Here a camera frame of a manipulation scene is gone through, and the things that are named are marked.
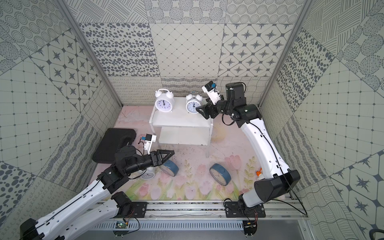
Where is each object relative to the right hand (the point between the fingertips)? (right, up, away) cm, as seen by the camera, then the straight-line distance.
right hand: (204, 106), depth 70 cm
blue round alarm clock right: (+8, -35, +5) cm, 36 cm away
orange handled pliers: (+32, -38, +15) cm, 52 cm away
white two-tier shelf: (-11, -10, -3) cm, 15 cm away
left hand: (-14, -23, -6) cm, 27 cm away
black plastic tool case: (-58, -20, +25) cm, 66 cm away
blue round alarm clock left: (-18, -32, +8) cm, 38 cm away
